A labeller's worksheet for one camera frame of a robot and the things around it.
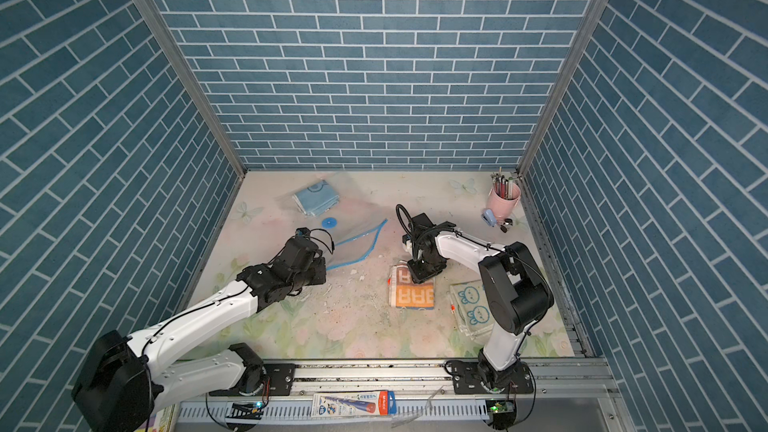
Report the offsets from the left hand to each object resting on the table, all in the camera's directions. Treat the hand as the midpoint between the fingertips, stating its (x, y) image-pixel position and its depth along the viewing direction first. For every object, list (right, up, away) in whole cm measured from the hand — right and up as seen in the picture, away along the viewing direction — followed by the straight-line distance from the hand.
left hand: (331, 267), depth 83 cm
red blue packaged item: (+8, -29, -14) cm, 33 cm away
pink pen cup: (+55, +20, +16) cm, 60 cm away
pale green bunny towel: (+40, -12, +1) cm, 42 cm away
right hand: (+26, -5, +8) cm, 28 cm away
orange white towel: (+21, -8, +3) cm, 22 cm away
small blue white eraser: (+51, +13, +21) cm, 57 cm away
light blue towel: (-11, +20, +26) cm, 34 cm away
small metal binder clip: (+58, +11, +22) cm, 63 cm away
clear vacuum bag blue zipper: (+3, +11, +21) cm, 24 cm away
